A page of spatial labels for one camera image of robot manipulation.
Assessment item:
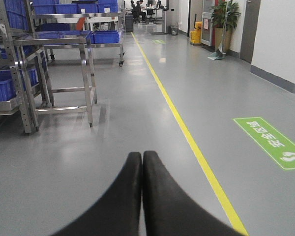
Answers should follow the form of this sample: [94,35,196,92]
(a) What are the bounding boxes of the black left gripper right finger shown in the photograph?
[142,150,244,236]

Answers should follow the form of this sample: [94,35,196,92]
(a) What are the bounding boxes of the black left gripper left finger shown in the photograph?
[49,151,143,236]

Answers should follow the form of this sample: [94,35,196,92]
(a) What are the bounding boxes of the bare steel table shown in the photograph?
[13,30,98,128]

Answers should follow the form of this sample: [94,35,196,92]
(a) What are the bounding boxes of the steel rack with perforated uprights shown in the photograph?
[0,0,44,135]

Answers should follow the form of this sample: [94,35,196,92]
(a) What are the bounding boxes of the blue plastic bin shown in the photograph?
[0,68,39,103]
[0,0,29,31]

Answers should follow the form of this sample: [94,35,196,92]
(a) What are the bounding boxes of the row of blue bins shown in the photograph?
[31,0,122,45]

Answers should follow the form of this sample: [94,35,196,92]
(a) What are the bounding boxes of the yellow mop bucket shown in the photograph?
[190,21,203,46]

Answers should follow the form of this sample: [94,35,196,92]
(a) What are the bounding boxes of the black waste bin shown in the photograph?
[124,14,134,32]

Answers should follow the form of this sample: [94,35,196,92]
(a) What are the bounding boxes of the person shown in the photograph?
[132,0,148,25]

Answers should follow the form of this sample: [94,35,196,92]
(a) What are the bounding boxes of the white desk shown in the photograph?
[142,6,164,25]

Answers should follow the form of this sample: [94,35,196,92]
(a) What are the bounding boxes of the steel rack on castors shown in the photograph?
[24,0,126,67]

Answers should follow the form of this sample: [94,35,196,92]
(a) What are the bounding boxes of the green potted plant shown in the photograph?
[209,0,242,54]

